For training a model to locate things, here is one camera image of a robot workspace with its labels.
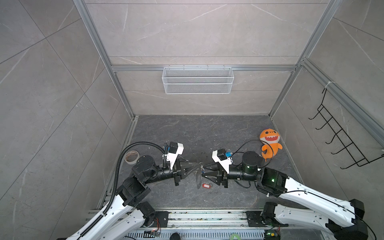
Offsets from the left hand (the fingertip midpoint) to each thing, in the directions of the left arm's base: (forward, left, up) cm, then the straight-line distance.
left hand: (198, 163), depth 54 cm
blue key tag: (-1, -2, -7) cm, 7 cm away
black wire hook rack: (+7, -65, -2) cm, 66 cm away
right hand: (0, -3, -6) cm, 6 cm away
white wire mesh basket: (+65, -4, -6) cm, 65 cm away
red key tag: (+3, -6, -35) cm, 36 cm away
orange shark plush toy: (+29, -49, -27) cm, 64 cm away
